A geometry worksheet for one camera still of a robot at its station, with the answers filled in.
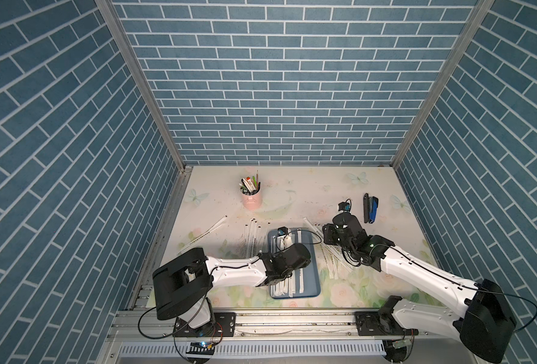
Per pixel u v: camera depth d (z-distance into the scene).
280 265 0.63
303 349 0.77
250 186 0.99
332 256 0.89
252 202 0.98
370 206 1.02
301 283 0.79
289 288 0.81
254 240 0.94
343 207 0.73
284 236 0.75
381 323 0.67
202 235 0.94
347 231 0.61
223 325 0.73
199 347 0.72
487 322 0.40
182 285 0.44
